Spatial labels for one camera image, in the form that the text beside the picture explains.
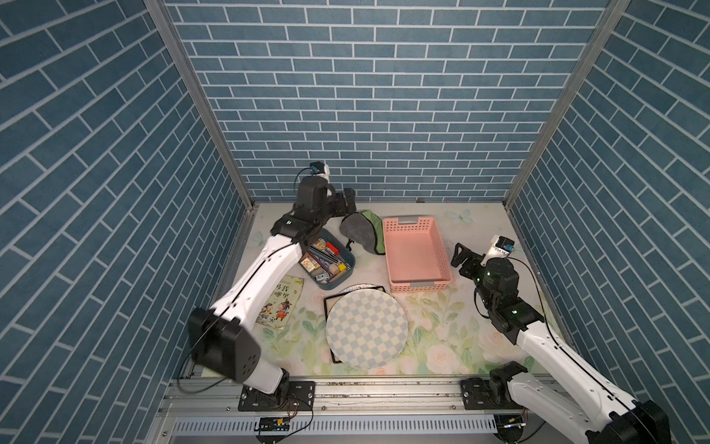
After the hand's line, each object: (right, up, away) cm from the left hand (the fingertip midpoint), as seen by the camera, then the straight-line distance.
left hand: (350, 193), depth 79 cm
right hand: (+35, -17, +1) cm, 39 cm away
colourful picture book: (-24, -36, +12) cm, 45 cm away
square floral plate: (-8, -35, +10) cm, 37 cm away
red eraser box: (-8, -17, +24) cm, 31 cm away
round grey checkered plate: (+5, -41, +4) cm, 41 cm away
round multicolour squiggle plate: (+4, -31, +15) cm, 34 cm away
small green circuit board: (-20, -62, -7) cm, 65 cm away
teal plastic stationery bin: (-10, -22, +21) cm, 32 cm away
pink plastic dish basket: (+24, -21, +27) cm, 42 cm away
